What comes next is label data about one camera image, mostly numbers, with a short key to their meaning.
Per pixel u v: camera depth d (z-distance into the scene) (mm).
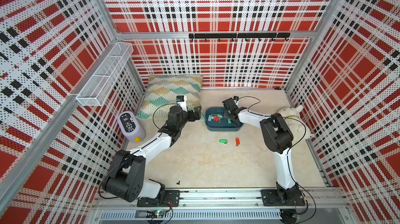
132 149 480
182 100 743
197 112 780
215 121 1016
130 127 881
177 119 658
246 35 884
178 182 787
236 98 935
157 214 690
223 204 734
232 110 819
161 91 977
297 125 862
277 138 563
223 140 934
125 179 422
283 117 586
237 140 934
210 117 1039
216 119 1033
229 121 1007
